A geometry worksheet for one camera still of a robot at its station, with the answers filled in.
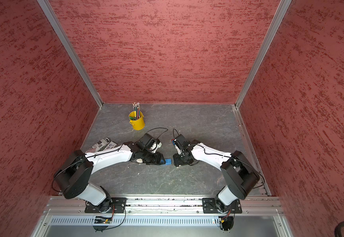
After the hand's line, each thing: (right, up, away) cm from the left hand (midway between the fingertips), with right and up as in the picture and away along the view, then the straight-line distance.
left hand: (160, 165), depth 84 cm
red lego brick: (+7, +11, +16) cm, 21 cm away
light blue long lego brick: (+4, +1, +4) cm, 6 cm away
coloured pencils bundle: (-18, +35, +13) cm, 41 cm away
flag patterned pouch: (-39, +10, +10) cm, 41 cm away
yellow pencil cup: (-18, +26, +14) cm, 35 cm away
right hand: (+11, -1, +2) cm, 11 cm away
